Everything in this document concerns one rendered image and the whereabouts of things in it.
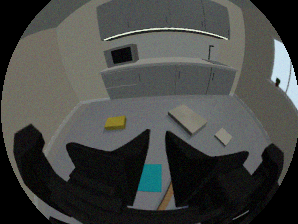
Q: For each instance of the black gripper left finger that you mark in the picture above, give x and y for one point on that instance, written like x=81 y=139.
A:
x=124 y=164

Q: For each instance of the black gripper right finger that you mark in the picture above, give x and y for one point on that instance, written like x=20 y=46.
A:
x=191 y=169

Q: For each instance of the long wooden plank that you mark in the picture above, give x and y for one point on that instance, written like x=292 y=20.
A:
x=166 y=199

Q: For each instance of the yellow flat bar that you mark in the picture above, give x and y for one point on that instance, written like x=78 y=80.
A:
x=115 y=123

